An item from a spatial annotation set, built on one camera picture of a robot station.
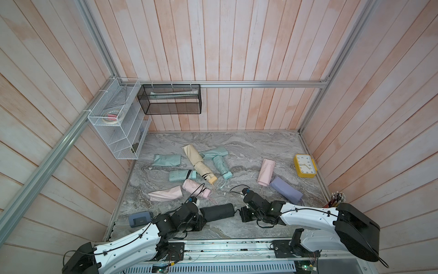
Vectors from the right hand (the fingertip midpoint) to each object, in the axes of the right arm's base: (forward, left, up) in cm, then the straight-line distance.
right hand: (239, 213), depth 85 cm
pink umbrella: (+11, +23, +4) cm, 26 cm away
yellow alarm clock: (+28, -41, +2) cm, 50 cm away
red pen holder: (+2, -41, +15) cm, 44 cm away
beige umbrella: (+22, +20, +3) cm, 30 cm away
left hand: (-7, +18, +2) cm, 19 cm away
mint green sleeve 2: (+35, +15, +4) cm, 38 cm away
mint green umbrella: (+25, +9, +4) cm, 27 cm away
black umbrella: (-1, +11, +3) cm, 11 cm away
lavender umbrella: (+13, -26, +1) cm, 29 cm away
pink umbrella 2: (+22, -16, +3) cm, 28 cm away
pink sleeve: (+8, +37, +4) cm, 38 cm away
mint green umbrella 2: (+19, +32, +3) cm, 38 cm away
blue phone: (-5, +48, +3) cm, 48 cm away
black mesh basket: (+47, +36, +35) cm, 69 cm away
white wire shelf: (+23, +53, +30) cm, 65 cm away
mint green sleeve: (+31, +43, +2) cm, 53 cm away
